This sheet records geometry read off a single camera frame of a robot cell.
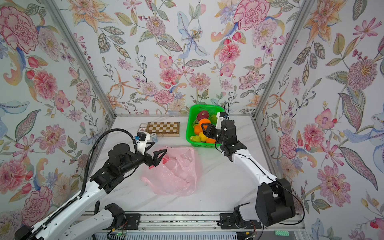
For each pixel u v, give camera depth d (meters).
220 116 0.73
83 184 0.47
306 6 0.69
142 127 1.11
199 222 0.75
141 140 0.60
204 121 0.82
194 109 1.17
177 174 0.87
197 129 1.07
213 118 0.96
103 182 0.51
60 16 0.72
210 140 0.98
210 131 0.72
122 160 0.56
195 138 1.00
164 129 1.10
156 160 0.64
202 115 1.10
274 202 0.42
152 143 0.73
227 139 0.63
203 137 1.00
